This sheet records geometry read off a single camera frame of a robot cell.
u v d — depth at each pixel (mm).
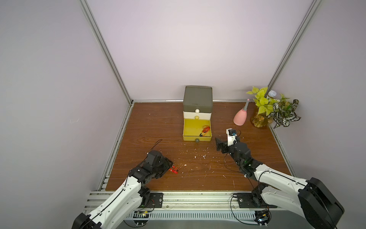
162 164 700
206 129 996
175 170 832
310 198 405
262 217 697
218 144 748
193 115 971
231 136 711
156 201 731
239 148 665
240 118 1005
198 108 921
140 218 719
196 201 749
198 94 978
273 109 797
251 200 672
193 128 1004
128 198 513
